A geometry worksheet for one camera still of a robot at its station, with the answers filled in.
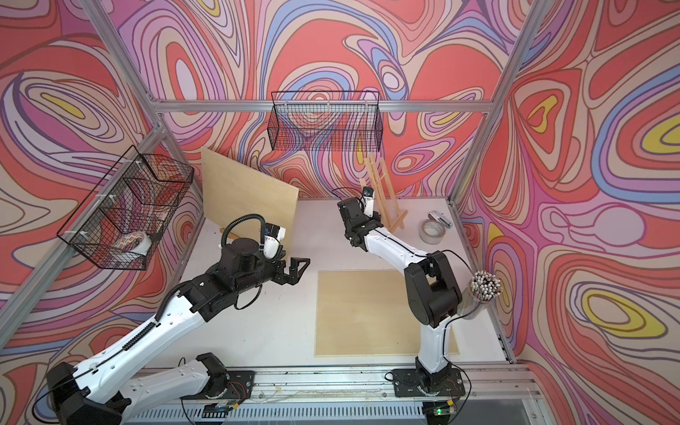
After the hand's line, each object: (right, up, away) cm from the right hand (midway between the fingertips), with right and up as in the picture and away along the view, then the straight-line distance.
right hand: (372, 218), depth 93 cm
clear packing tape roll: (+26, -5, +14) cm, 30 cm away
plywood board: (-3, -31, -7) cm, 32 cm away
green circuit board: (-46, -54, -21) cm, 74 cm away
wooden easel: (+8, +2, +11) cm, 13 cm away
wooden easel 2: (-54, -7, +8) cm, 55 cm away
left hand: (-22, -11, -22) cm, 33 cm away
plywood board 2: (-50, +10, -2) cm, 51 cm away
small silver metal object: (+31, 0, +18) cm, 36 cm away
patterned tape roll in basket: (-67, -7, -22) cm, 70 cm away
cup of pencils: (+29, -20, -20) cm, 41 cm away
